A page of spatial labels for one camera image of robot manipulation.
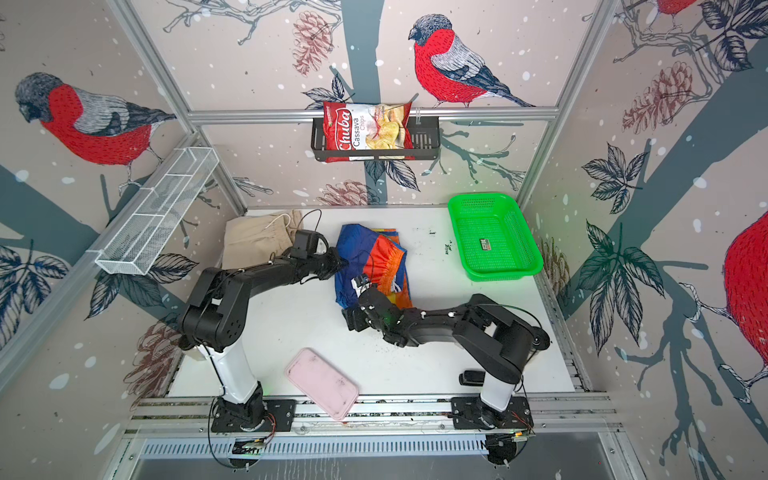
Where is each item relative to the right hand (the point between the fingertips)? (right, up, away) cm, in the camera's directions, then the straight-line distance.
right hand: (349, 312), depth 87 cm
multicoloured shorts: (+7, +16, +14) cm, 22 cm away
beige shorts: (-37, +21, +18) cm, 46 cm away
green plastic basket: (+52, +21, +23) cm, 60 cm away
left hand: (-2, +15, +8) cm, 17 cm away
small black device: (+34, -14, -10) cm, 38 cm away
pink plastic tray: (-6, -16, -9) cm, 19 cm away
